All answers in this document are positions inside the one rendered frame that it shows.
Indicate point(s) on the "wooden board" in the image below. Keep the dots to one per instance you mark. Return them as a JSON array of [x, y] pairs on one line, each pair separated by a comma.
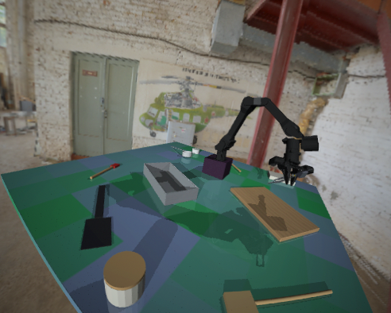
[[283, 221]]

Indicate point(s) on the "grey saucepan with long handle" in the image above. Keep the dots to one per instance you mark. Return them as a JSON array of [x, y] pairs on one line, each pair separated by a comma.
[[187, 153]]

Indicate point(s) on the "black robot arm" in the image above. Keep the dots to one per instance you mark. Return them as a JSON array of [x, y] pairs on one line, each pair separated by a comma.
[[308, 143]]

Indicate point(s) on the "grey roasting tin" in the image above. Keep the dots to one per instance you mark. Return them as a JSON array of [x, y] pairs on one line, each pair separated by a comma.
[[170, 184]]

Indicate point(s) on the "black spatula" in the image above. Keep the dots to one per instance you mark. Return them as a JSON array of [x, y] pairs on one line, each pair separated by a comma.
[[97, 231]]

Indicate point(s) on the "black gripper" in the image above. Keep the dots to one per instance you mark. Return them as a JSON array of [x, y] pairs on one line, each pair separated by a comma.
[[291, 161]]

